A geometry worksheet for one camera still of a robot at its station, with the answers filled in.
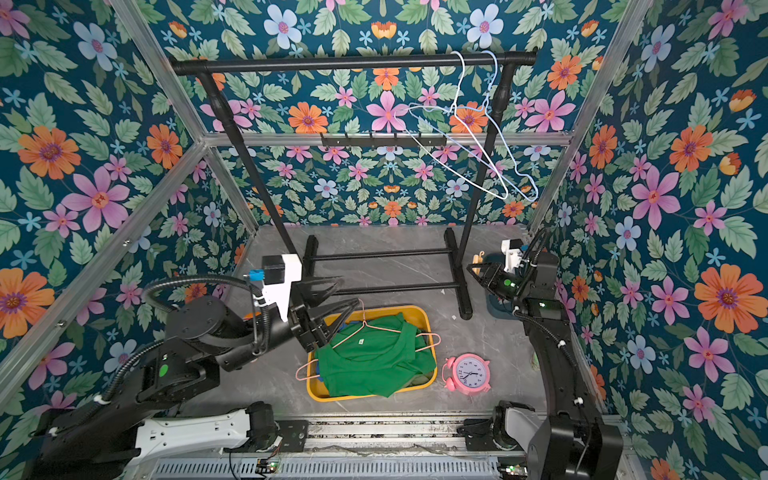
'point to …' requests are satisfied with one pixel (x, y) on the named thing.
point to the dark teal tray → (499, 308)
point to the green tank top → (375, 358)
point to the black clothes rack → (303, 252)
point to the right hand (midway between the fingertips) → (477, 264)
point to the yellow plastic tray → (417, 314)
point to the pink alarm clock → (467, 373)
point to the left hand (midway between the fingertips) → (348, 295)
